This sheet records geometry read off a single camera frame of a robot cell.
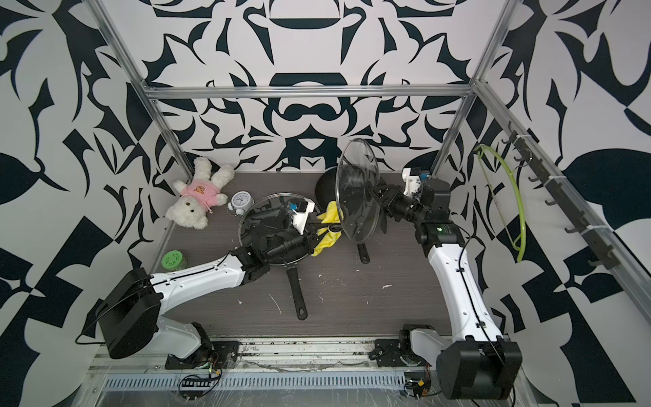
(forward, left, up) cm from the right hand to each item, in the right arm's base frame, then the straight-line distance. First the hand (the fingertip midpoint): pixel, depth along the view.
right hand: (370, 188), depth 71 cm
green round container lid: (-7, +66, -28) cm, 72 cm away
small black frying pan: (+20, +13, -25) cm, 34 cm away
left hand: (-5, +12, -7) cm, 15 cm away
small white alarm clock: (+18, +48, -28) cm, 58 cm away
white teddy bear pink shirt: (+18, +63, -24) cm, 70 cm away
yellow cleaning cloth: (-5, +11, -5) cm, 13 cm away
